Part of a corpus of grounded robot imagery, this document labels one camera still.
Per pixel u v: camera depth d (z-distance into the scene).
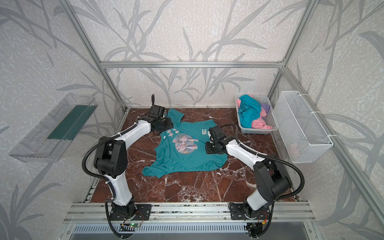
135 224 0.70
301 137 0.62
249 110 1.05
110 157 0.50
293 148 0.75
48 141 0.64
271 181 0.44
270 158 0.45
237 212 0.73
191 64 0.96
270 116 1.05
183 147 0.99
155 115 0.76
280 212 0.75
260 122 1.03
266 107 1.11
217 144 0.67
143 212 0.72
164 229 0.77
